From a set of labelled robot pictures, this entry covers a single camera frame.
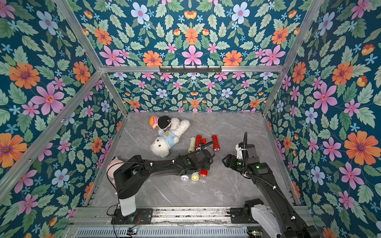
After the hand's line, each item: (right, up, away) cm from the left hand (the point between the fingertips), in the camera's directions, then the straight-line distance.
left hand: (211, 161), depth 87 cm
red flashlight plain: (-8, +11, +14) cm, 20 cm away
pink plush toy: (-57, -1, -3) cm, 57 cm away
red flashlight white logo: (-4, +11, +13) cm, 18 cm away
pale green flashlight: (-12, +9, +11) cm, 19 cm away
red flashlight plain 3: (-5, -5, -5) cm, 9 cm away
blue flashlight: (-16, -8, -3) cm, 18 cm away
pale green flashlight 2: (-10, -8, -3) cm, 13 cm away
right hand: (+9, +3, -7) cm, 12 cm away
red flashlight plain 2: (+4, +8, +11) cm, 14 cm away
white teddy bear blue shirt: (-32, +9, +4) cm, 33 cm away
